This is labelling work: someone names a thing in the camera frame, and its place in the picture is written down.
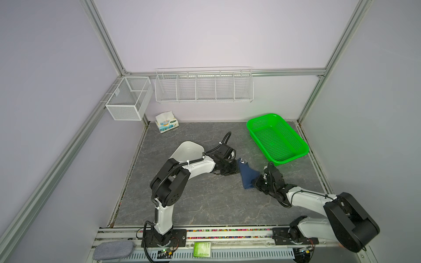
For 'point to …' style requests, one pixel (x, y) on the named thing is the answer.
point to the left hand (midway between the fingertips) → (240, 173)
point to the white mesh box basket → (128, 101)
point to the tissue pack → (166, 121)
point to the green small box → (202, 249)
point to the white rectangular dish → (187, 151)
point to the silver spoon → (244, 161)
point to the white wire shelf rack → (204, 84)
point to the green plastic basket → (279, 143)
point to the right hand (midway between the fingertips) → (251, 181)
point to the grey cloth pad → (112, 249)
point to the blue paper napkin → (248, 175)
